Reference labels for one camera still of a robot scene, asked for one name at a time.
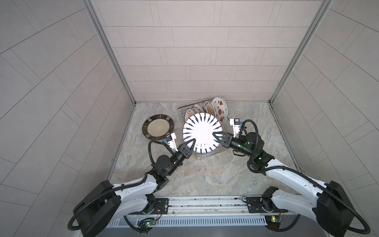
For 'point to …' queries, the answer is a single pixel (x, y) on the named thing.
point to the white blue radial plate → (201, 126)
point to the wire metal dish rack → (226, 127)
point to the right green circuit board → (273, 221)
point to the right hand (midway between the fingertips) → (212, 137)
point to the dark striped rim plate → (157, 127)
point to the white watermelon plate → (220, 107)
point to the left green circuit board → (151, 223)
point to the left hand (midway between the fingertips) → (199, 142)
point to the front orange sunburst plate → (189, 112)
